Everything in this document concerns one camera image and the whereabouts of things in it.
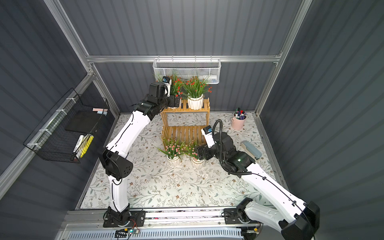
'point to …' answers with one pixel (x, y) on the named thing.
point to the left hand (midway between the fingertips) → (170, 93)
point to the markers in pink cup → (240, 114)
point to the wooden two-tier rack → (191, 134)
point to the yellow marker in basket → (87, 146)
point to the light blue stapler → (251, 150)
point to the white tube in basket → (78, 143)
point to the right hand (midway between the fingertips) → (205, 143)
